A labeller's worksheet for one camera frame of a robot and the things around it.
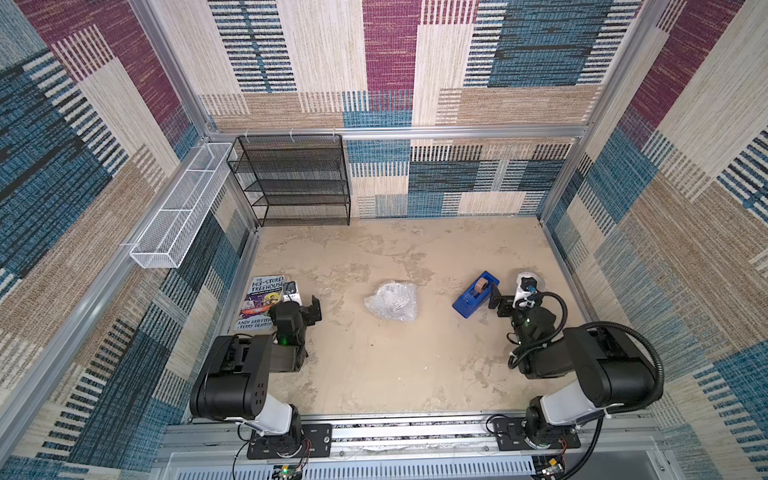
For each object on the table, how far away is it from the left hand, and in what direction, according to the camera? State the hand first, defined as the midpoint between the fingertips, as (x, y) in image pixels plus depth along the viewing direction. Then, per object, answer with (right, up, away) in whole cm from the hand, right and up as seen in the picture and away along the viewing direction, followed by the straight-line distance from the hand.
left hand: (298, 298), depth 94 cm
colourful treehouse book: (-12, +1, +5) cm, 13 cm away
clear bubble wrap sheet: (+30, -1, 0) cm, 30 cm away
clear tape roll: (+77, +3, +5) cm, 78 cm away
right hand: (+65, +4, -3) cm, 65 cm away
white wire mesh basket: (-24, +17, -24) cm, 38 cm away
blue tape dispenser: (+55, +1, -1) cm, 55 cm away
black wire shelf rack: (-6, +40, +16) cm, 43 cm away
